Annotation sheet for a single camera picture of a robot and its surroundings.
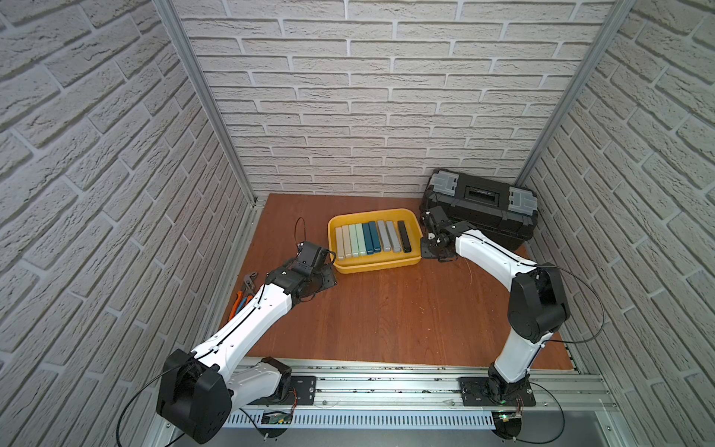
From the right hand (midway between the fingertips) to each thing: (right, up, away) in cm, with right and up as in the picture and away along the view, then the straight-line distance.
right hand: (435, 249), depth 93 cm
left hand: (-34, -6, -11) cm, 36 cm away
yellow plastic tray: (-18, -5, +7) cm, 20 cm away
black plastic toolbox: (+25, +12, +1) cm, 28 cm away
